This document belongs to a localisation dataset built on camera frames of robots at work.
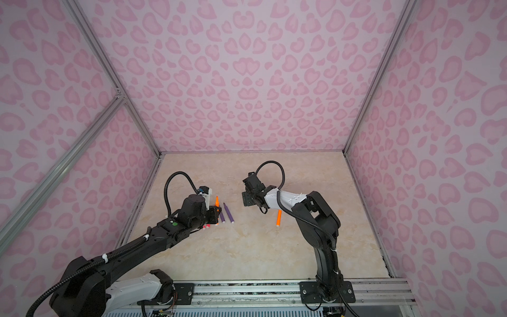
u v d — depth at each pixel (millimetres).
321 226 513
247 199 871
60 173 641
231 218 929
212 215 734
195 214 650
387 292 750
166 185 625
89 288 395
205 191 749
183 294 734
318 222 510
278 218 927
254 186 760
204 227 721
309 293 736
